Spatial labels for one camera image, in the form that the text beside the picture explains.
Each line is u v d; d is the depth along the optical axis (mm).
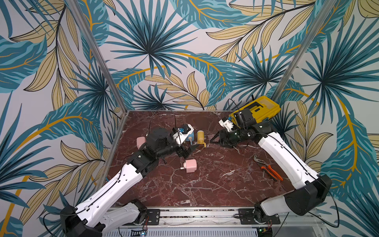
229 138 637
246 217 732
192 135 972
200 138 958
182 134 545
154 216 732
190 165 838
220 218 745
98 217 399
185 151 595
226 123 698
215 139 686
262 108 999
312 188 393
